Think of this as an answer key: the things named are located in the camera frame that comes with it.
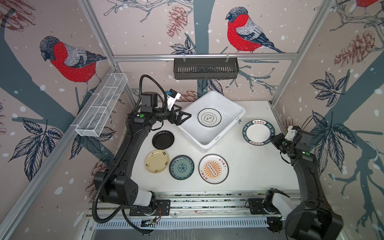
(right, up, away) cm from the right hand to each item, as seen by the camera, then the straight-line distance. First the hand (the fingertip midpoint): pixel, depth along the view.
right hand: (271, 136), depth 80 cm
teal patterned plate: (-50, -19, +8) cm, 54 cm away
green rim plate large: (-4, +1, +8) cm, 9 cm away
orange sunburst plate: (-31, -20, +6) cm, 37 cm away
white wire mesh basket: (-93, +18, -1) cm, 94 cm away
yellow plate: (-65, -16, +9) cm, 68 cm away
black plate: (-64, -5, +18) cm, 66 cm away
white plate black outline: (-31, +10, +30) cm, 45 cm away
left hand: (-47, +14, -9) cm, 50 cm away
